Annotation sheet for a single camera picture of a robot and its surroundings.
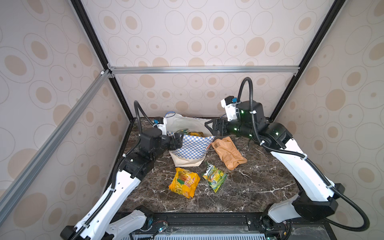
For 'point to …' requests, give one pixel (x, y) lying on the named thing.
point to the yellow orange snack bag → (185, 182)
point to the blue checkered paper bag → (197, 138)
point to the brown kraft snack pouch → (228, 152)
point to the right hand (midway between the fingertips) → (210, 122)
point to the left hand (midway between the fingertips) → (180, 131)
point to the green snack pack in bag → (185, 131)
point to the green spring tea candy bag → (215, 177)
